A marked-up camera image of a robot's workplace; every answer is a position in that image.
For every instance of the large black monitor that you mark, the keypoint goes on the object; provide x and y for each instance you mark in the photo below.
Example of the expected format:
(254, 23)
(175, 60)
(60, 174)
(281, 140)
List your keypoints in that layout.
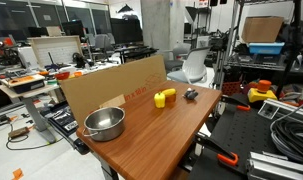
(126, 30)

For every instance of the short aluminium extrusion block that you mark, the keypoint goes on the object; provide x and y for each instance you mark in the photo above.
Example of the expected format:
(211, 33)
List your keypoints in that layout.
(277, 166)

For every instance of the grey toy mouse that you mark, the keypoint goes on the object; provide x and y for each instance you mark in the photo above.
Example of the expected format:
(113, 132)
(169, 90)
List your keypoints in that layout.
(191, 94)

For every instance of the white framed pegboard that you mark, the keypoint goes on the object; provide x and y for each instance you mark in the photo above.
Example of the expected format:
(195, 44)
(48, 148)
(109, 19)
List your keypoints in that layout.
(57, 50)

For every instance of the white office chair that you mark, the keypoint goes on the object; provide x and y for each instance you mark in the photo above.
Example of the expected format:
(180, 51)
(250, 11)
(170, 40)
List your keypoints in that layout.
(193, 66)

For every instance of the long aluminium extrusion rail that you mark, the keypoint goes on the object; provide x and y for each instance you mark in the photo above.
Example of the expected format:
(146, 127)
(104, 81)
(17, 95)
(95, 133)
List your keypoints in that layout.
(287, 108)

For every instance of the black tripod pole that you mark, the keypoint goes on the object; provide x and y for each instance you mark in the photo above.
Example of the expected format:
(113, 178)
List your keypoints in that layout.
(291, 50)

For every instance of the red plastic basket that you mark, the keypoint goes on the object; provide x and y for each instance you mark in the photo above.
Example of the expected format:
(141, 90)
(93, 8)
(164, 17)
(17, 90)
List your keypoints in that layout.
(231, 88)

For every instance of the large cardboard panel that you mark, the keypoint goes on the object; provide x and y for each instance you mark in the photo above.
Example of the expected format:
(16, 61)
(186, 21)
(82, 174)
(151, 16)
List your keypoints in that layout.
(101, 86)

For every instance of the yellow emergency stop button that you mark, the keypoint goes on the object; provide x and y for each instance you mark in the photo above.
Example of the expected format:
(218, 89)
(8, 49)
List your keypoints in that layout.
(259, 95)

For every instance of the black perforated breadboard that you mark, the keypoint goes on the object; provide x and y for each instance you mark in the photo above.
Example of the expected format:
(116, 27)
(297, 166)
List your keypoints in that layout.
(244, 133)

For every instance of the blue plastic bin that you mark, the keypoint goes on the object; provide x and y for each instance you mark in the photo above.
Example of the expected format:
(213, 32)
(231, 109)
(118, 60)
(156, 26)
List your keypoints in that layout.
(266, 48)

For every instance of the small black monitor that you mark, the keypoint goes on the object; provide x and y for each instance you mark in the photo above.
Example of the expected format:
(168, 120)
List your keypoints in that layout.
(72, 28)

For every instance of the stainless steel pot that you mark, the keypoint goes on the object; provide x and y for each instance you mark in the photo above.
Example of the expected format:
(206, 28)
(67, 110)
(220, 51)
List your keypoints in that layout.
(105, 130)

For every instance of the grey standing desk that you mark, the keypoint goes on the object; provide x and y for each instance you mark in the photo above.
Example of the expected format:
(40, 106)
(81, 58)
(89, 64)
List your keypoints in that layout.
(32, 110)

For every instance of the black labelled equipment case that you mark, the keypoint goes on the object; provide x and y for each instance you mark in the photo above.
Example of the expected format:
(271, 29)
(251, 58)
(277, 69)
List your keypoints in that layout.
(62, 118)

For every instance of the orange topped box device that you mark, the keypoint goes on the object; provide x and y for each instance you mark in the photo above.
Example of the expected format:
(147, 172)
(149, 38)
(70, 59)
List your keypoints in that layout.
(26, 83)

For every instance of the small brown bowl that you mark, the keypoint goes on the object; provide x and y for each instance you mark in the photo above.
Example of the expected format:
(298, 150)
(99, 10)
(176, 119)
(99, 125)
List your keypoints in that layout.
(171, 98)

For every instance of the yellow plastic maize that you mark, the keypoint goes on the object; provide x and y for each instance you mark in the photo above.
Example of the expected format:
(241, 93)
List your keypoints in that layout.
(168, 91)

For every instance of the yellow plastic bell pepper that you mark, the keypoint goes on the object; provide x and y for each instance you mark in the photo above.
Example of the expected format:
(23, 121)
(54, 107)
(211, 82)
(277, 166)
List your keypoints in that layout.
(159, 100)

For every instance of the brown power adapter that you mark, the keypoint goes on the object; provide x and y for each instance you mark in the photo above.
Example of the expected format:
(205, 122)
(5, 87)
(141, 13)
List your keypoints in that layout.
(19, 132)

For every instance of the orange floor tape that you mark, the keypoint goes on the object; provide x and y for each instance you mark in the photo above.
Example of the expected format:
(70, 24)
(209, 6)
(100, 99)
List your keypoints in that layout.
(17, 173)

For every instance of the brown cardboard box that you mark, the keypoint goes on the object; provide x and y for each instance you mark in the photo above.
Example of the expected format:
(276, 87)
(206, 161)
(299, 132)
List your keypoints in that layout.
(261, 29)

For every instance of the red bowl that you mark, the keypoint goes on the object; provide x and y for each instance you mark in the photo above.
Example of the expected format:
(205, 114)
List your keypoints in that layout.
(62, 76)

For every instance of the grey office chair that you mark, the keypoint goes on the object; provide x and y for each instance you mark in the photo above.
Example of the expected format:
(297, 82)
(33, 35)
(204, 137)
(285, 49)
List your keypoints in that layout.
(102, 43)

